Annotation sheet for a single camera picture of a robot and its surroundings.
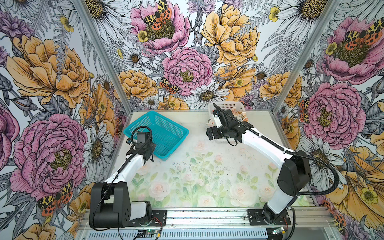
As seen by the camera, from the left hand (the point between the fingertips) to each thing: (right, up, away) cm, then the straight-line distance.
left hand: (151, 150), depth 90 cm
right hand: (+37, +9, -3) cm, 39 cm away
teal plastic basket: (+6, +7, +19) cm, 21 cm away
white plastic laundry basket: (+50, +29, +26) cm, 64 cm away
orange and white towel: (+57, +21, +16) cm, 63 cm away
